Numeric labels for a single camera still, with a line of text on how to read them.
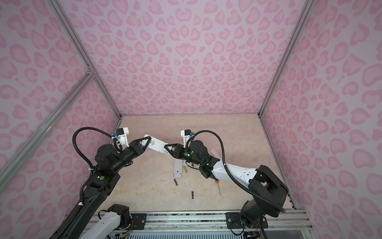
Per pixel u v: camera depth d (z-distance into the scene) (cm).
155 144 70
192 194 82
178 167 92
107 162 52
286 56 86
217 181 86
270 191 43
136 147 61
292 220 75
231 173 50
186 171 90
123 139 63
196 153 59
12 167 51
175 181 86
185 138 70
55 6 68
